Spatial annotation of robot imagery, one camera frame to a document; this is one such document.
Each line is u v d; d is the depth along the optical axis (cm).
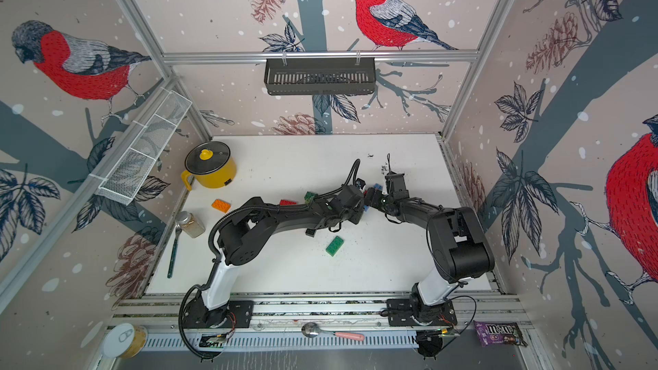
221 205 97
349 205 74
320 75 105
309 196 98
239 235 52
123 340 66
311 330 73
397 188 76
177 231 90
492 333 69
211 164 101
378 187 101
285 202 101
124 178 81
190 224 84
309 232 88
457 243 47
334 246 86
